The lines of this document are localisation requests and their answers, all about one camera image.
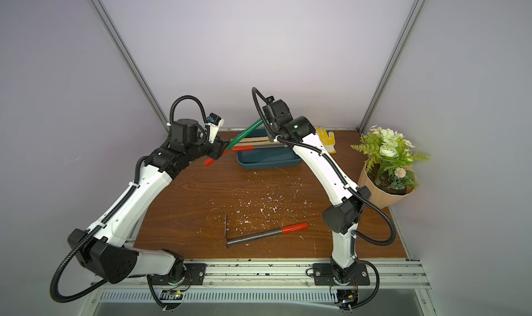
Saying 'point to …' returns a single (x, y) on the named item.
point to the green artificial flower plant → (391, 156)
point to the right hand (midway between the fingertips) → (278, 123)
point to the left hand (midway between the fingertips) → (227, 138)
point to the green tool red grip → (239, 138)
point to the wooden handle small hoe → (255, 138)
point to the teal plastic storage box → (267, 158)
